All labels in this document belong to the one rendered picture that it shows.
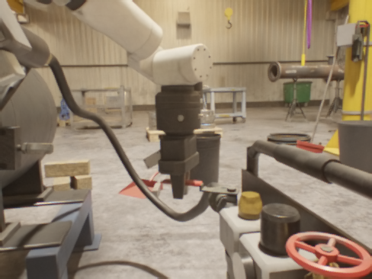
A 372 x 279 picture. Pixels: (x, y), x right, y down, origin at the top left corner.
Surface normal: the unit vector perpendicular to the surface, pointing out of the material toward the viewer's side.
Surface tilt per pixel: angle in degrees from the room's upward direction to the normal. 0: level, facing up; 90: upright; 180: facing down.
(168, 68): 90
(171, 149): 90
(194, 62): 90
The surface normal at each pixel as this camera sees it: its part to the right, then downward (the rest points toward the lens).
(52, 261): 0.17, 0.14
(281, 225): -0.22, 0.15
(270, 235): -0.68, 0.12
